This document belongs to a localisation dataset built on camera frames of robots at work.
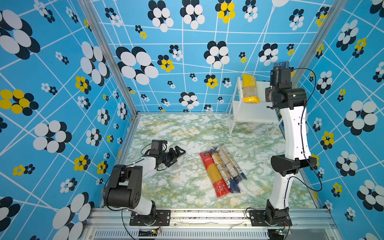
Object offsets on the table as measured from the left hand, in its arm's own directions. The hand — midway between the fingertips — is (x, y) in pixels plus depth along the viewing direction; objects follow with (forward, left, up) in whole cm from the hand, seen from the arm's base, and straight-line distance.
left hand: (182, 154), depth 91 cm
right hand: (+14, -50, +37) cm, 64 cm away
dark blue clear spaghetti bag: (-10, -25, -1) cm, 27 cm away
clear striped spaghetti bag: (-8, -30, -2) cm, 31 cm away
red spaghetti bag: (-17, -21, -2) cm, 28 cm away
